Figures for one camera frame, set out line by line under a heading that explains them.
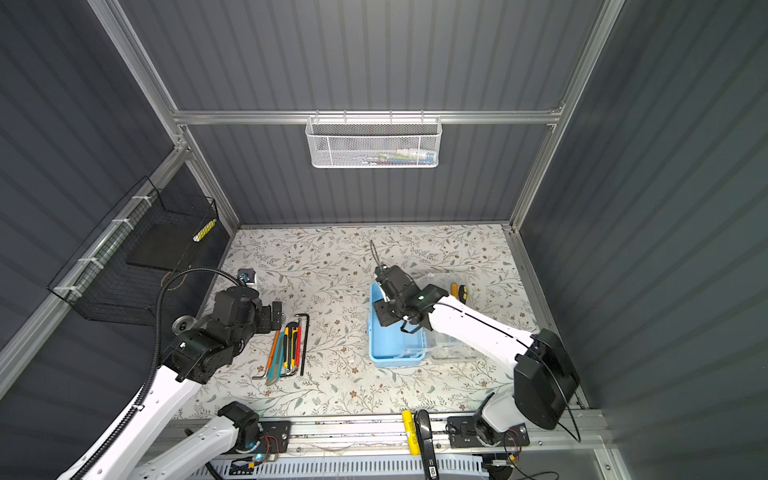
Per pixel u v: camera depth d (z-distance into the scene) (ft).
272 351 2.85
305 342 2.95
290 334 2.99
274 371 2.75
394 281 2.03
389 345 2.94
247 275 2.03
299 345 2.92
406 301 2.01
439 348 2.56
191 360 1.52
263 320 2.15
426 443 2.27
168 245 2.57
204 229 2.70
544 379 1.39
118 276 2.28
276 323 2.19
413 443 2.34
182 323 2.58
